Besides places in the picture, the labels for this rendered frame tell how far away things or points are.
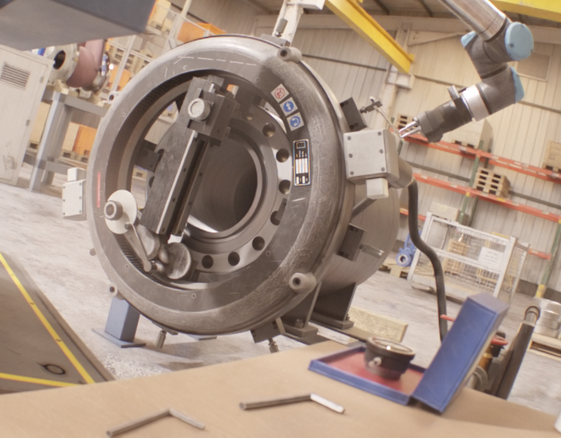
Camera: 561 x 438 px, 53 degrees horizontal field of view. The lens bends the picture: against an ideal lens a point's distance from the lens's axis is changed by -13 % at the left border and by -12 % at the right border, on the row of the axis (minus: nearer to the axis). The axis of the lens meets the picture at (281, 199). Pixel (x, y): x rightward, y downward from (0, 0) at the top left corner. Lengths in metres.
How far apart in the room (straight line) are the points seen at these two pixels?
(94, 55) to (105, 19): 5.26
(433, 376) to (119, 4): 0.51
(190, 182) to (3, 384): 0.98
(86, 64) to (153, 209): 4.37
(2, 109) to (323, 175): 4.21
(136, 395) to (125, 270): 1.20
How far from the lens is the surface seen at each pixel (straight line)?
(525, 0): 13.21
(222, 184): 1.89
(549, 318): 5.33
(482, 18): 1.44
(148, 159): 1.75
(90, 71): 5.88
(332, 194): 1.37
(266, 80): 1.47
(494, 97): 1.61
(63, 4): 0.69
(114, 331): 2.09
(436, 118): 1.63
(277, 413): 0.48
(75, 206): 1.79
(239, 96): 1.64
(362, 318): 3.13
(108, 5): 0.70
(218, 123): 1.44
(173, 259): 1.58
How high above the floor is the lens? 0.63
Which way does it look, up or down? level
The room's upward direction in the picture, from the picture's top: 17 degrees clockwise
